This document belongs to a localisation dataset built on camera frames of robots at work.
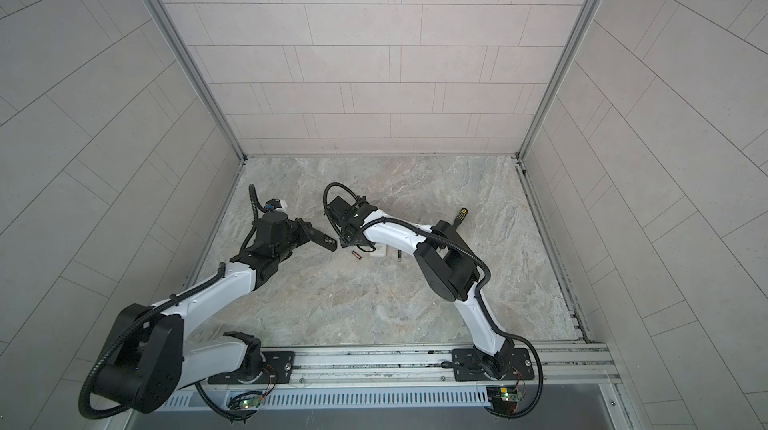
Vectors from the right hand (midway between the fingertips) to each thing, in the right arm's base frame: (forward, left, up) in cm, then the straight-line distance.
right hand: (351, 239), depth 93 cm
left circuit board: (-40, +20, +2) cm, 45 cm away
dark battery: (-5, -15, -2) cm, 16 cm away
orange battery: (-5, -2, -2) cm, 5 cm away
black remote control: (-1, +8, +4) cm, 9 cm away
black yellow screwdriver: (+6, -35, -1) cm, 36 cm away
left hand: (+3, +9, +9) cm, 13 cm away
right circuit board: (-43, -37, -4) cm, 56 cm away
